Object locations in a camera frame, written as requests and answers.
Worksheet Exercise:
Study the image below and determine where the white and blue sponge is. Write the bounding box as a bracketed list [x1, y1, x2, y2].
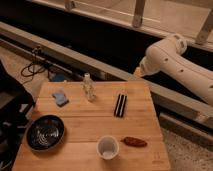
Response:
[52, 91, 69, 107]

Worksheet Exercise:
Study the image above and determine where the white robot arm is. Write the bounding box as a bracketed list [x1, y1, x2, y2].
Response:
[139, 33, 213, 106]

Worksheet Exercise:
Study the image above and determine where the dark ceramic bowl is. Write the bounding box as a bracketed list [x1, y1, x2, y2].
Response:
[26, 115, 65, 151]

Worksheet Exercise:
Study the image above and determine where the brown oblong object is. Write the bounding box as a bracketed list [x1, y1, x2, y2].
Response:
[122, 137, 147, 147]

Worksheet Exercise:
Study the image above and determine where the white paper cup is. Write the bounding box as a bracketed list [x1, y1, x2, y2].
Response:
[96, 135, 120, 160]

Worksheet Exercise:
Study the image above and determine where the black chair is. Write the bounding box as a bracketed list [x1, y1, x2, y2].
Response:
[0, 60, 34, 171]

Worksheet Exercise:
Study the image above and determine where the black cable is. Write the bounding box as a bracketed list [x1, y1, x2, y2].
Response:
[20, 46, 54, 79]

